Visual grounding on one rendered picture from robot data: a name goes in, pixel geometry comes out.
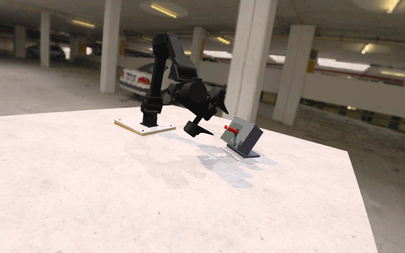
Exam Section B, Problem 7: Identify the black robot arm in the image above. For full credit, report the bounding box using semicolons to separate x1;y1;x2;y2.
140;33;219;128

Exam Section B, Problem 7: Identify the grey sloped panel with hole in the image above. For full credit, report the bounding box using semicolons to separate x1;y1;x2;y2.
220;116;263;158

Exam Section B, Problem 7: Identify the red peg with white band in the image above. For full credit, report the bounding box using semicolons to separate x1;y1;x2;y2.
224;125;238;134

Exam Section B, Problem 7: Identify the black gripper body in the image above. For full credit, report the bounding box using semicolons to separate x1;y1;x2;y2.
184;86;226;138

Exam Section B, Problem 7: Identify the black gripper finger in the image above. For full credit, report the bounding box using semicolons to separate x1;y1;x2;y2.
218;96;229;114
197;126;214;135

